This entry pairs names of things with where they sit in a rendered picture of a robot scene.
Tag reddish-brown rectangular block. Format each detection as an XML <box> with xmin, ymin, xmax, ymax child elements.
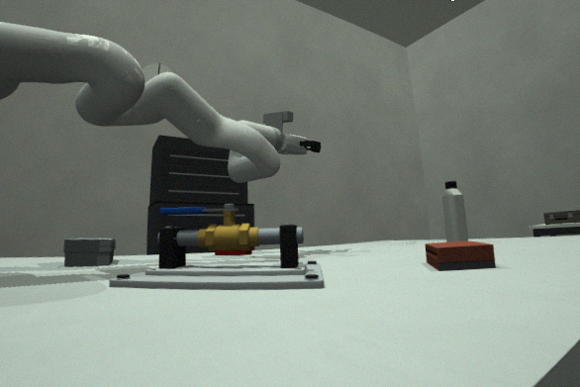
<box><xmin>426</xmin><ymin>242</ymin><xmax>496</xmax><ymax>271</ymax></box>

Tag brass ball valve with blue handle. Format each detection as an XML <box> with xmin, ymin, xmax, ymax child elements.
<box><xmin>145</xmin><ymin>204</ymin><xmax>306</xmax><ymax>276</ymax></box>

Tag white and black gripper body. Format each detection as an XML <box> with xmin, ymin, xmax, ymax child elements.
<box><xmin>278</xmin><ymin>133</ymin><xmax>307</xmax><ymax>154</ymax></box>

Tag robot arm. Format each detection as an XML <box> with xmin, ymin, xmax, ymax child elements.
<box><xmin>0</xmin><ymin>22</ymin><xmax>293</xmax><ymax>183</ymax></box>

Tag grey bottle with black cap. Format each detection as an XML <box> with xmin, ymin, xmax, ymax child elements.
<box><xmin>442</xmin><ymin>181</ymin><xmax>468</xmax><ymax>242</ymax></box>

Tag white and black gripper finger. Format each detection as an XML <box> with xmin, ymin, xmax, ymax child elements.
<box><xmin>300</xmin><ymin>141</ymin><xmax>321</xmax><ymax>152</ymax></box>

